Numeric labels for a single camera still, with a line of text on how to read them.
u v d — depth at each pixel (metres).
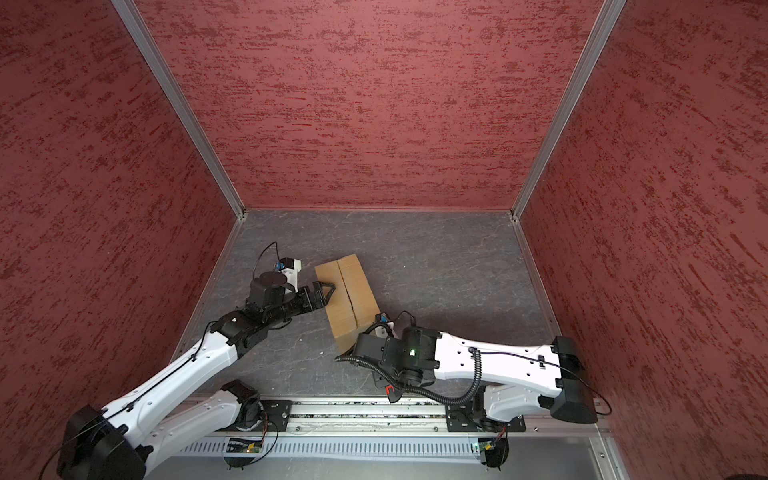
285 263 0.71
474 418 0.66
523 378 0.41
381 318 0.64
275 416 0.75
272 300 0.61
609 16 0.72
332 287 0.77
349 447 0.77
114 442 0.38
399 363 0.49
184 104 0.89
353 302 0.77
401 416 0.76
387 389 0.64
